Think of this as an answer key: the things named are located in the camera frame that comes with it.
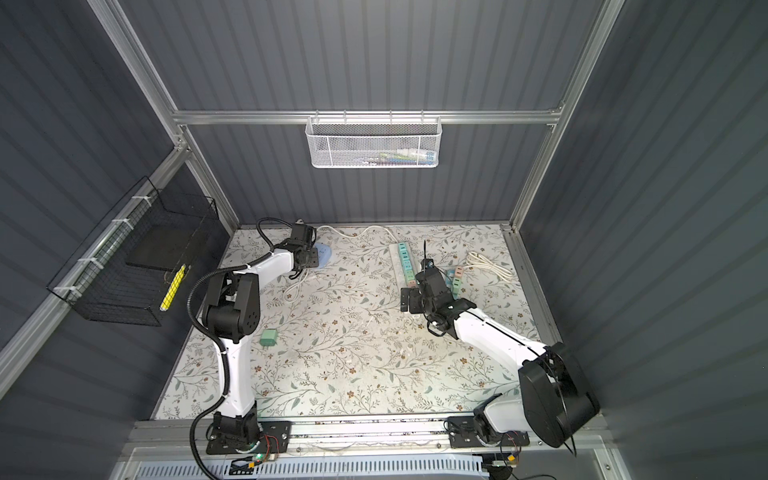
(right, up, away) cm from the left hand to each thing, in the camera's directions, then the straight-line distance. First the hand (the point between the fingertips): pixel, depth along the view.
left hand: (306, 257), depth 106 cm
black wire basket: (-34, -2, -34) cm, 48 cm away
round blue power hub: (+6, +1, +3) cm, 7 cm away
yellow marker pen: (-21, -7, -37) cm, 43 cm away
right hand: (+39, -11, -18) cm, 44 cm away
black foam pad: (-25, +3, -33) cm, 42 cm away
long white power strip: (+35, -3, -6) cm, 36 cm away
